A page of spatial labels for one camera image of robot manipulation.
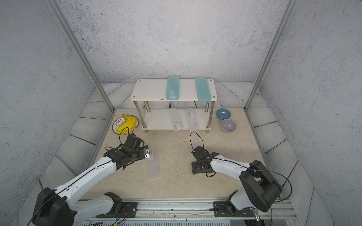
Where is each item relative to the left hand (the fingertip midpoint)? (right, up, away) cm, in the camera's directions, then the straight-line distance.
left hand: (145, 152), depth 84 cm
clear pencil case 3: (+3, -8, +6) cm, 11 cm away
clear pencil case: (+29, +19, +22) cm, 41 cm away
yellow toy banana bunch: (-19, +15, +20) cm, 31 cm away
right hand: (+33, -11, +4) cm, 35 cm away
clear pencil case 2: (+16, +20, +21) cm, 33 cm away
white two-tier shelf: (0, +36, +1) cm, 36 cm away
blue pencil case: (+34, +36, -1) cm, 49 cm away
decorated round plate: (-28, +18, +27) cm, 43 cm away
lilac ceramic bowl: (+55, +15, +22) cm, 61 cm away
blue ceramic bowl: (+54, +24, +31) cm, 67 cm away
